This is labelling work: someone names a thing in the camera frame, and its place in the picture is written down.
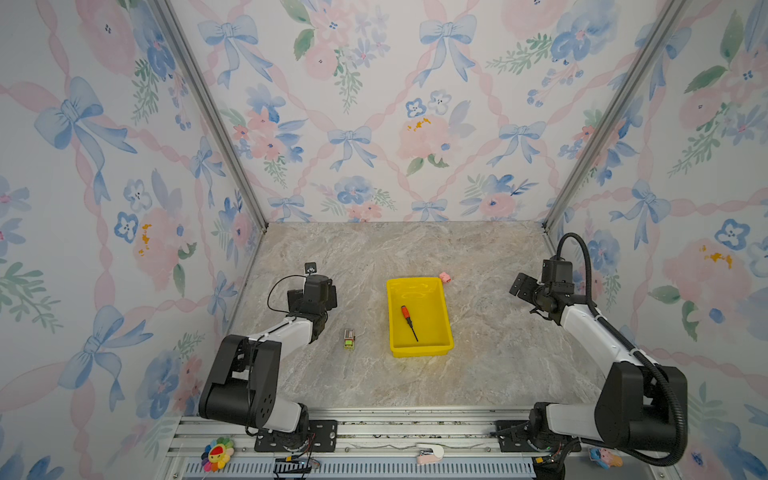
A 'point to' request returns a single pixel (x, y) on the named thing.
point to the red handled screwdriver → (406, 314)
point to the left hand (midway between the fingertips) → (312, 288)
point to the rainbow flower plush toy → (217, 454)
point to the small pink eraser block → (445, 277)
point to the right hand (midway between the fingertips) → (529, 286)
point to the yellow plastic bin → (403, 343)
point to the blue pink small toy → (605, 458)
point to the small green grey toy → (349, 339)
